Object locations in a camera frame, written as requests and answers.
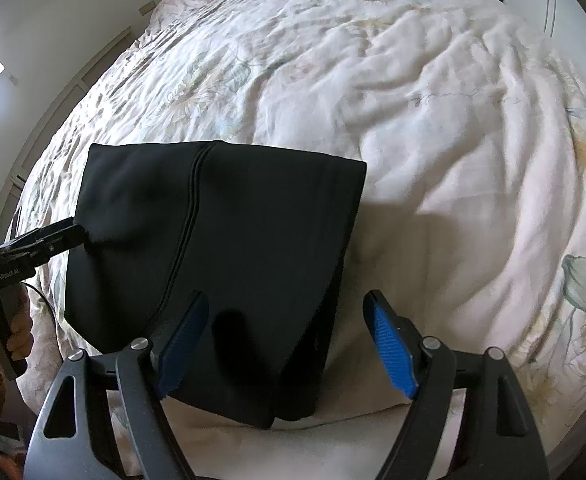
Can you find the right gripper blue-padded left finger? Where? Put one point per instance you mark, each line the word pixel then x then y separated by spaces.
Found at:
pixel 73 437

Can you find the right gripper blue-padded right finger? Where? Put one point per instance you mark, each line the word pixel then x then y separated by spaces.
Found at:
pixel 497 438

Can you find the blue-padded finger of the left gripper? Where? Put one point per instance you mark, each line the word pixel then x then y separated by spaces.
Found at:
pixel 55 238

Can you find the black pants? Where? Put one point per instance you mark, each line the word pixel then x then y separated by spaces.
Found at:
pixel 261 231

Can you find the person's left hand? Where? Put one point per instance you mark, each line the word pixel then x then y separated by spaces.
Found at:
pixel 20 342

